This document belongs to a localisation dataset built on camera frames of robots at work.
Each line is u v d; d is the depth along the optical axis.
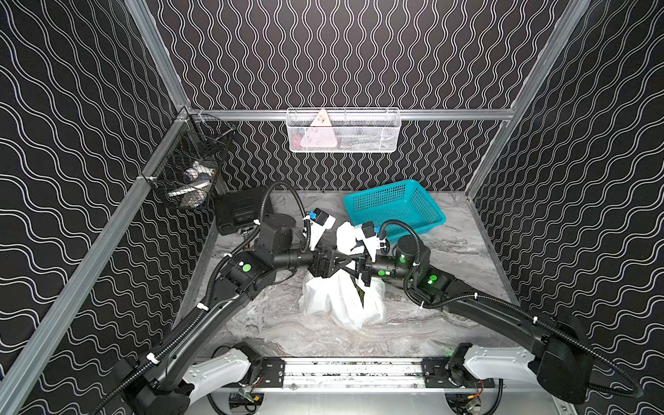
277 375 0.73
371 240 0.60
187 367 0.52
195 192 0.74
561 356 0.40
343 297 0.66
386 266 0.61
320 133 0.90
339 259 0.63
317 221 0.57
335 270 0.59
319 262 0.56
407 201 1.16
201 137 0.99
